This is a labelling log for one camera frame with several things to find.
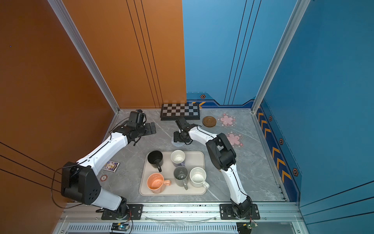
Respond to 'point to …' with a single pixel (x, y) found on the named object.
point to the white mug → (197, 176)
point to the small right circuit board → (245, 227)
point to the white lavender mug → (178, 156)
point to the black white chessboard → (173, 111)
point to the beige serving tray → (149, 170)
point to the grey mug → (181, 175)
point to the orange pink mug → (156, 183)
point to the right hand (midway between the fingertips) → (176, 139)
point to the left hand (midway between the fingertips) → (149, 126)
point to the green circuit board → (121, 226)
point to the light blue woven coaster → (177, 144)
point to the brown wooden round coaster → (209, 121)
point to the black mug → (155, 159)
